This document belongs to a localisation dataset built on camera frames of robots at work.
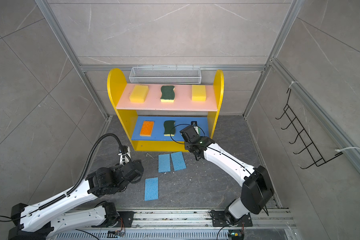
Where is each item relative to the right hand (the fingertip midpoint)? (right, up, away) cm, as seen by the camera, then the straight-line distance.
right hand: (192, 139), depth 85 cm
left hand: (-28, -9, -13) cm, 32 cm away
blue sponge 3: (-23, -28, -2) cm, 36 cm away
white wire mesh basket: (-17, +42, +13) cm, 48 cm away
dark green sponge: (-14, +6, +7) cm, 16 cm away
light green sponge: (+2, +6, -16) cm, 17 cm away
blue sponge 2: (-9, -14, +9) cm, 19 cm away
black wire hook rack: (+50, -6, -24) cm, 56 cm away
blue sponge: (-17, -16, +8) cm, 25 cm away
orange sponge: (-28, +6, +8) cm, 30 cm away
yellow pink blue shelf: (-31, +17, +38) cm, 52 cm away
